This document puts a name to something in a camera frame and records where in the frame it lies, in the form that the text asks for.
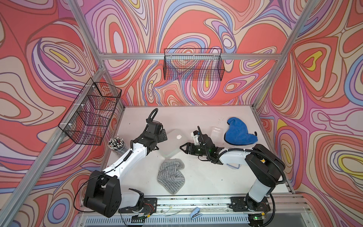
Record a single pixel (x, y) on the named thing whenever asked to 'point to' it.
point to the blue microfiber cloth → (238, 134)
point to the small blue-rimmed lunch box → (233, 166)
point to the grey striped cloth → (169, 177)
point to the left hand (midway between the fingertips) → (159, 134)
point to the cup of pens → (117, 144)
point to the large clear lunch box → (170, 147)
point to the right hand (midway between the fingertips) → (183, 152)
